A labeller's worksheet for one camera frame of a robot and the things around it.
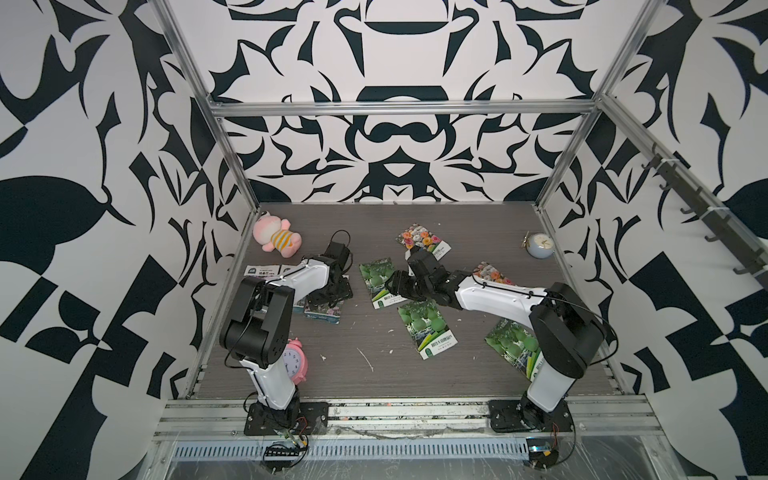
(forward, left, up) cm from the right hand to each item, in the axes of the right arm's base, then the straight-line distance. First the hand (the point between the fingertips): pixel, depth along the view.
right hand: (388, 281), depth 88 cm
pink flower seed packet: (-4, +27, -8) cm, 29 cm away
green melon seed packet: (+8, +4, -9) cm, 13 cm away
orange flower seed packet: (+10, -33, -10) cm, 36 cm away
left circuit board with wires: (-41, +26, -11) cm, 49 cm away
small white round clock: (+17, -51, -6) cm, 54 cm away
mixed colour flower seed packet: (+24, -10, -10) cm, 28 cm away
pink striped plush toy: (+20, +39, -1) cm, 43 cm away
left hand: (+1, +18, -8) cm, 20 cm away
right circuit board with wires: (-40, -36, -11) cm, 55 cm away
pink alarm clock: (-20, +25, -7) cm, 33 cm away
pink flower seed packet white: (-6, +18, -9) cm, 21 cm away
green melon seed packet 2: (-10, -11, -9) cm, 18 cm away
